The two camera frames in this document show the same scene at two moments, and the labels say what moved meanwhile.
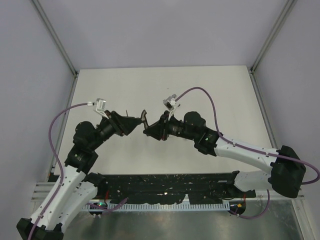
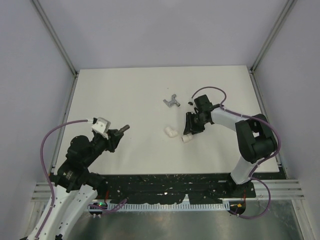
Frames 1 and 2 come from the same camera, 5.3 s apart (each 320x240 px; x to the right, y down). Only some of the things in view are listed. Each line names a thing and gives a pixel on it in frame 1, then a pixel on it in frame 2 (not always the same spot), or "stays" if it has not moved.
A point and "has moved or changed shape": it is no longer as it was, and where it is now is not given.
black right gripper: [160, 130] → [190, 127]
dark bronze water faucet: [138, 120] has moved or changed shape
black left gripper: [121, 125] → [113, 140]
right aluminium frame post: [281, 19] stays
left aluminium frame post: [74, 73] stays
